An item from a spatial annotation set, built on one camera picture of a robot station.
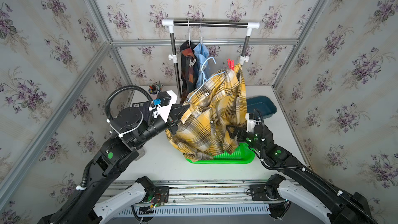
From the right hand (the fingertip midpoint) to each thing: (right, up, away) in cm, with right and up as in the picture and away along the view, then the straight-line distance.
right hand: (234, 127), depth 77 cm
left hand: (-22, +13, -26) cm, 36 cm away
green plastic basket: (+7, -16, +8) cm, 19 cm away
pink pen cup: (-49, +18, +23) cm, 57 cm away
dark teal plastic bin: (+28, +11, +31) cm, 43 cm away
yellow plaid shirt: (-9, +12, -9) cm, 17 cm away
